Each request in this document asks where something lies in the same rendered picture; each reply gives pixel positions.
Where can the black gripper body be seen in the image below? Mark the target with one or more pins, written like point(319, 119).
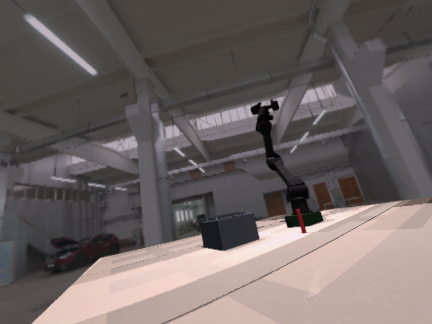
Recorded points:
point(274, 106)

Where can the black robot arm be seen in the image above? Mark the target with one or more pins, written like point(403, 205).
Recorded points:
point(295, 187)

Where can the dark red peg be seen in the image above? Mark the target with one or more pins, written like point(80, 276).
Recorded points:
point(301, 221)

